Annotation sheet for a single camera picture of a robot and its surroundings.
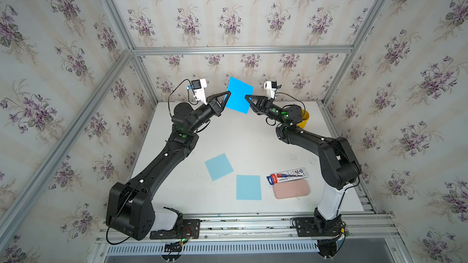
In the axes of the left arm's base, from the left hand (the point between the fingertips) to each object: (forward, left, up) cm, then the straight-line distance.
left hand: (232, 96), depth 65 cm
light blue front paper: (-19, -8, -41) cm, 46 cm away
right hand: (+2, -6, -4) cm, 8 cm away
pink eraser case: (-20, -28, -41) cm, 53 cm away
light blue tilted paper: (-7, +7, -43) cm, 45 cm away
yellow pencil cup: (+15, -40, -29) cm, 52 cm away
